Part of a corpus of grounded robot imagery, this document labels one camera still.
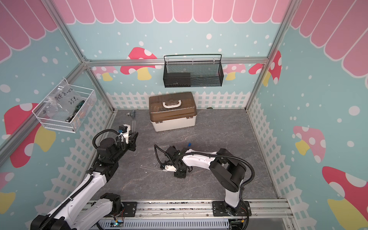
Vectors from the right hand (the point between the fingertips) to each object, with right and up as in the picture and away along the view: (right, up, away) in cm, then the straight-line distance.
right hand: (180, 172), depth 87 cm
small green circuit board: (-32, -21, -15) cm, 41 cm away
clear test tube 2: (-23, +3, +2) cm, 23 cm away
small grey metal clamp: (-40, +38, +29) cm, 62 cm away
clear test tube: (-19, +13, +8) cm, 24 cm away
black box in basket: (-2, +60, +9) cm, 60 cm away
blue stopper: (+6, +15, +13) cm, 21 cm away
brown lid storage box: (-5, +38, +5) cm, 39 cm away
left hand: (-24, +24, -7) cm, 35 cm away
